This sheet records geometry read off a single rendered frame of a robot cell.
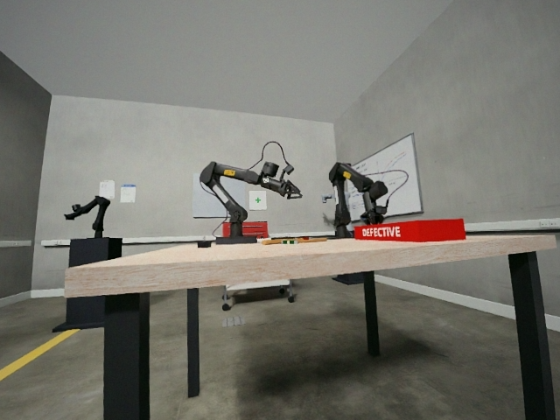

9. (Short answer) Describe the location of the hammer with dark red head and wooden handle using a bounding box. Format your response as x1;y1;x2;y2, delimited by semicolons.
262;237;312;245

